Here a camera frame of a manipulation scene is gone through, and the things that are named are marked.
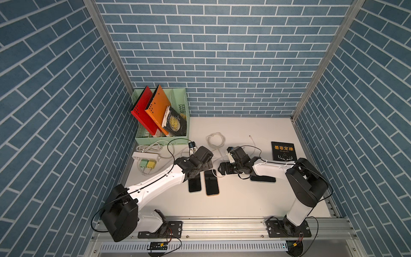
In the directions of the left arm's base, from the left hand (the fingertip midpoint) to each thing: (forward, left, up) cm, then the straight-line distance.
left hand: (207, 163), depth 83 cm
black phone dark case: (-14, -23, +14) cm, 30 cm away
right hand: (+2, -10, -9) cm, 14 cm away
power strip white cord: (+16, +33, -8) cm, 38 cm away
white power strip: (+8, +42, -8) cm, 44 cm away
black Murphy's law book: (+14, -49, -10) cm, 52 cm away
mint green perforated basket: (+44, +21, +8) cm, 49 cm away
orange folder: (+33, +31, +9) cm, 47 cm away
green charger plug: (+6, +38, -10) cm, 40 cm away
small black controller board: (-34, +22, -15) cm, 43 cm away
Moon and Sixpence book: (+26, +21, +2) cm, 34 cm away
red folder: (+23, +38, +15) cm, 47 cm away
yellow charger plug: (+5, +33, -11) cm, 35 cm away
